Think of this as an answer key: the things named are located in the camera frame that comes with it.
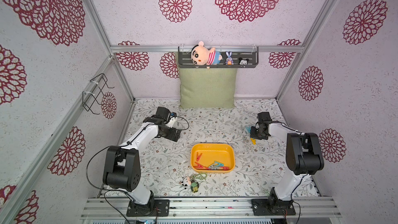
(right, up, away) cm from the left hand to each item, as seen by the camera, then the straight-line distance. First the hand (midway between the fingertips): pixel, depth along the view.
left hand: (171, 134), depth 91 cm
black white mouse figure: (+43, +43, +2) cm, 61 cm away
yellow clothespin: (+50, -5, +4) cm, 50 cm away
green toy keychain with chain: (+14, -24, -11) cm, 30 cm away
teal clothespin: (+28, -16, -3) cm, 32 cm away
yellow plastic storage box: (+31, -11, +2) cm, 33 cm away
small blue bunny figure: (+34, +44, +1) cm, 56 cm away
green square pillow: (+22, +29, +10) cm, 38 cm away
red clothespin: (+16, -13, 0) cm, 20 cm away
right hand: (+51, 0, +8) cm, 52 cm away
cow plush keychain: (+9, -23, -11) cm, 27 cm away
